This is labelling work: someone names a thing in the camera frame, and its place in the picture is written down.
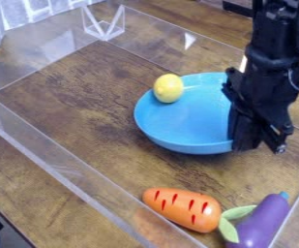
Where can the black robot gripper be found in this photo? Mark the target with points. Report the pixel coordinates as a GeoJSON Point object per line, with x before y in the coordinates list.
{"type": "Point", "coordinates": [260, 94]}

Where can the blue round plastic tray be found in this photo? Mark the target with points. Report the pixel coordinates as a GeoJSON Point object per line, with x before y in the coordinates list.
{"type": "Point", "coordinates": [192, 125]}

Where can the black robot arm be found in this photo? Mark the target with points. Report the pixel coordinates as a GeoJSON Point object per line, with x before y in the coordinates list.
{"type": "Point", "coordinates": [272, 49]}

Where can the orange toy carrot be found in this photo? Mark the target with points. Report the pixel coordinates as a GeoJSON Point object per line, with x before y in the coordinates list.
{"type": "Point", "coordinates": [195, 211]}

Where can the yellow toy lemon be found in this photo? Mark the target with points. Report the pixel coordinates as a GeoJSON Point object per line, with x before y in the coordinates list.
{"type": "Point", "coordinates": [168, 88]}

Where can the purple toy eggplant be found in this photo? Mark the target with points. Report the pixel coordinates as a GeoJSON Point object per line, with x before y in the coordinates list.
{"type": "Point", "coordinates": [257, 228]}

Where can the clear acrylic corner bracket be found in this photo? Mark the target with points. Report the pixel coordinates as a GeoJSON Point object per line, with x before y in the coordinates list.
{"type": "Point", "coordinates": [100, 29]}

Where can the clear acrylic front wall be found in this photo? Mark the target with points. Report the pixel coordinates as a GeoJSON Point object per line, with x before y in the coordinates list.
{"type": "Point", "coordinates": [94, 188]}

